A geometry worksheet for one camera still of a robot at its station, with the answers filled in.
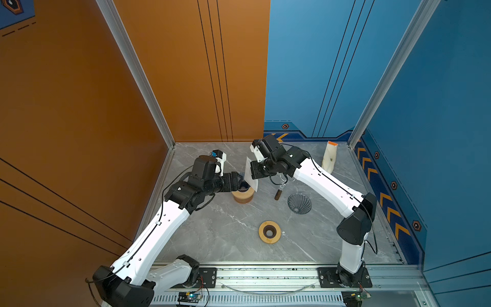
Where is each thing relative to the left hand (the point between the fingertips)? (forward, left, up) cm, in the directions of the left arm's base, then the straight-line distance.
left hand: (236, 176), depth 73 cm
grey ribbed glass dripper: (+1, -29, -22) cm, 37 cm away
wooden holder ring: (-12, -15, -26) cm, 32 cm away
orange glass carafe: (+1, -2, -17) cm, 17 cm away
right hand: (+4, -5, -3) cm, 7 cm away
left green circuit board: (-36, +17, -27) cm, 48 cm away
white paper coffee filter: (-1, -7, -3) cm, 7 cm away
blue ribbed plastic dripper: (+6, -2, -18) cm, 19 cm away
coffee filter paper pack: (+25, -49, -21) cm, 59 cm away
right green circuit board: (-36, -45, -27) cm, 63 cm away
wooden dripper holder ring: (+1, -2, -19) cm, 19 cm away
